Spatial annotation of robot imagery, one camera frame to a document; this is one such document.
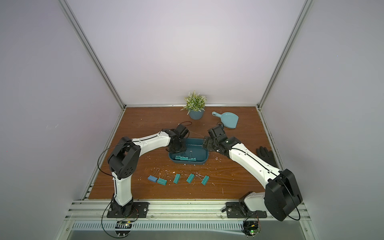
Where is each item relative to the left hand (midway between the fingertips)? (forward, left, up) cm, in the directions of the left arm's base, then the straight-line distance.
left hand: (186, 149), depth 94 cm
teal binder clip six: (-6, -4, 0) cm, 7 cm away
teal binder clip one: (-20, +12, 0) cm, 23 cm away
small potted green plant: (+26, -5, +14) cm, 30 cm away
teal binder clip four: (-19, -12, 0) cm, 22 cm away
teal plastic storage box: (+4, -6, -1) cm, 7 cm away
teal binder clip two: (-18, +4, 0) cm, 19 cm away
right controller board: (-40, -33, -1) cm, 52 cm away
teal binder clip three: (-19, -3, 0) cm, 19 cm away
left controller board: (-39, +29, -4) cm, 49 cm away
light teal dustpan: (+27, -32, -2) cm, 42 cm away
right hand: (-1, -15, +12) cm, 20 cm away
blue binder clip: (-18, +18, -1) cm, 26 cm away
